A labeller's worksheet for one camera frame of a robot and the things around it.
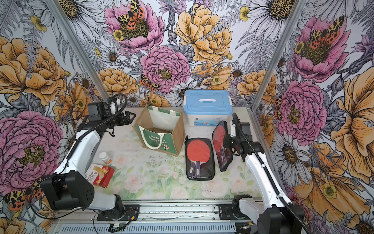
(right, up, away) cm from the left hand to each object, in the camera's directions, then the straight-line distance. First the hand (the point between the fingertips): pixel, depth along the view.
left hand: (129, 120), depth 82 cm
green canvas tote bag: (+13, -7, +23) cm, 27 cm away
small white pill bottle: (-16, -22, +4) cm, 28 cm away
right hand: (+53, -12, -2) cm, 54 cm away
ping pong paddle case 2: (+52, -19, -4) cm, 56 cm away
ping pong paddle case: (+40, -24, +10) cm, 48 cm away
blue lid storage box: (+42, +7, +14) cm, 45 cm away
